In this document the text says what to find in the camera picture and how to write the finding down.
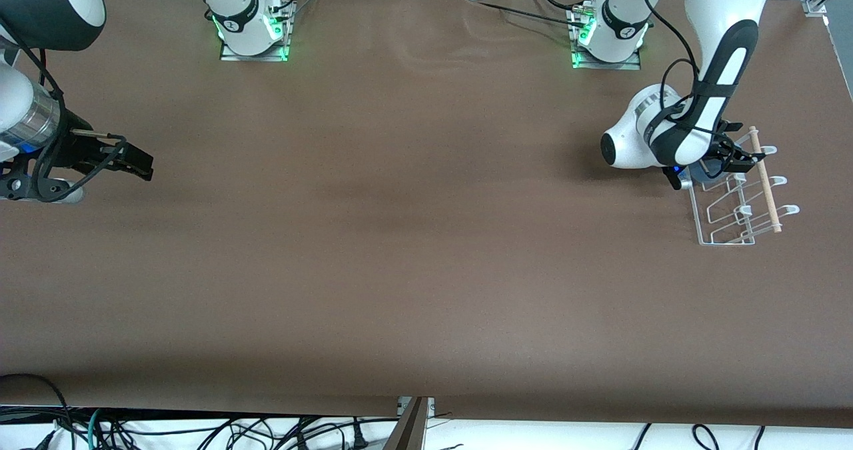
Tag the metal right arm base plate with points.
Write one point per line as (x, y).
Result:
(280, 43)

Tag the grey table leg beam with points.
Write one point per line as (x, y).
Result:
(408, 426)

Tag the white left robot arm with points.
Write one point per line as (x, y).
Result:
(723, 70)

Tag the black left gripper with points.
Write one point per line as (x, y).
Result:
(728, 156)

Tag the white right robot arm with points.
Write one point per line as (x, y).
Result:
(230, 0)

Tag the light blue object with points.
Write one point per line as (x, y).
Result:
(708, 171)

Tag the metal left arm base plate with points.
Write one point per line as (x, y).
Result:
(633, 62)

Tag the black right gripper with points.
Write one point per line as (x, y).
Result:
(74, 151)

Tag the brown table cover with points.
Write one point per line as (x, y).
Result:
(400, 236)

